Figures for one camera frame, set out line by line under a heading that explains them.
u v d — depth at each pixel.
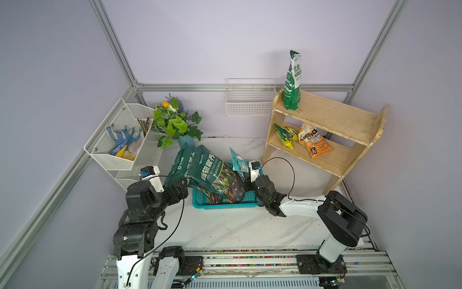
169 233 0.43
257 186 0.67
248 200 0.93
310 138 0.85
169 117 0.84
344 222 0.46
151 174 0.54
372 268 0.74
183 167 0.78
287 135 0.84
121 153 0.71
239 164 0.83
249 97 0.96
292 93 0.67
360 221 0.48
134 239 0.40
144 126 0.83
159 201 0.48
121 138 0.72
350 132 0.65
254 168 0.74
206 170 0.82
